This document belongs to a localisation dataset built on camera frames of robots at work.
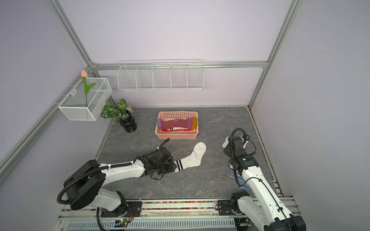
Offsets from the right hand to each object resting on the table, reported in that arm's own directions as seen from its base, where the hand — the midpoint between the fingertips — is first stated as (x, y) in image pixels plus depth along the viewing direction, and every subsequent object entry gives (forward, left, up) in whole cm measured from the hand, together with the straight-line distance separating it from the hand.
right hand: (232, 147), depth 82 cm
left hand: (-8, +33, -11) cm, 36 cm away
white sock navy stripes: (+11, -1, -13) cm, 16 cm away
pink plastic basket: (+13, +31, -8) cm, 35 cm away
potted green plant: (+18, +66, +9) cm, 69 cm away
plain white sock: (-2, +22, -13) cm, 26 cm away
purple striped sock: (+25, +27, -9) cm, 38 cm away
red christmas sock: (+21, +34, -12) cm, 42 cm away
